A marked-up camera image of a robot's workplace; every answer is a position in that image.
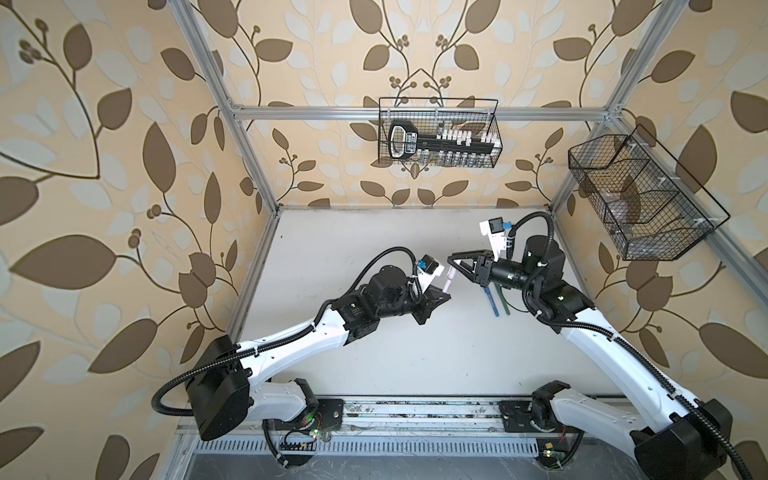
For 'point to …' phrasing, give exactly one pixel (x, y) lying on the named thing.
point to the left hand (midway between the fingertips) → (450, 294)
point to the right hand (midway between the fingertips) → (452, 261)
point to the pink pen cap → (450, 275)
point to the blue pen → (487, 292)
